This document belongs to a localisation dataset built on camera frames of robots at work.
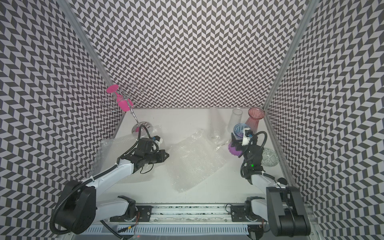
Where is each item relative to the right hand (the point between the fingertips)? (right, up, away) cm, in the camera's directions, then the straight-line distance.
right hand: (240, 134), depth 85 cm
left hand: (-42, -13, +2) cm, 44 cm away
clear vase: (-12, +2, +14) cm, 18 cm away
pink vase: (+11, +12, +7) cm, 17 cm away
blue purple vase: (-3, -1, -6) cm, 7 cm away
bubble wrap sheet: (-28, -16, +7) cm, 33 cm away
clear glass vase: (-1, +9, +10) cm, 13 cm away
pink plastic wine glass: (-70, +18, +9) cm, 73 cm away
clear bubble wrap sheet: (-81, -13, +10) cm, 83 cm away
